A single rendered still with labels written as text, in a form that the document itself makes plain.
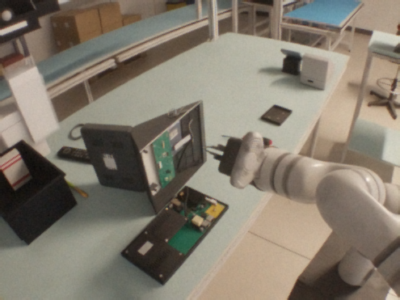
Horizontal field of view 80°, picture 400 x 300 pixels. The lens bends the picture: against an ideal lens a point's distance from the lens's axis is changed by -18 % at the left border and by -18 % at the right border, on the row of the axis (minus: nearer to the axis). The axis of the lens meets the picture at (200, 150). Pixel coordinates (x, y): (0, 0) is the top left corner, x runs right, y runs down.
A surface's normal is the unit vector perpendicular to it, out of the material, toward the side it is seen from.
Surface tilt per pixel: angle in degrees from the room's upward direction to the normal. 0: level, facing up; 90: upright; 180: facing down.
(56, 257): 0
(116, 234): 0
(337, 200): 64
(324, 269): 0
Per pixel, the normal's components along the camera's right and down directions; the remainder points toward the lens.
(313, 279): -0.07, -0.78
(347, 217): -0.74, 0.19
